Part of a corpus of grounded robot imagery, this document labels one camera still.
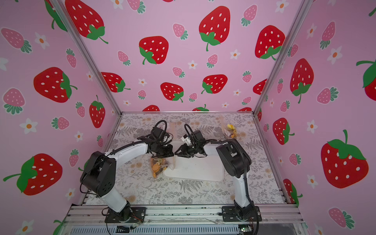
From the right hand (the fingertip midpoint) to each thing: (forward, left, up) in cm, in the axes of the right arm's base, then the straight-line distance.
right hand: (174, 156), depth 90 cm
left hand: (+1, -1, +1) cm, 2 cm away
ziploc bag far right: (+23, -35, +2) cm, 42 cm away
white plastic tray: (-3, -22, -5) cm, 23 cm away
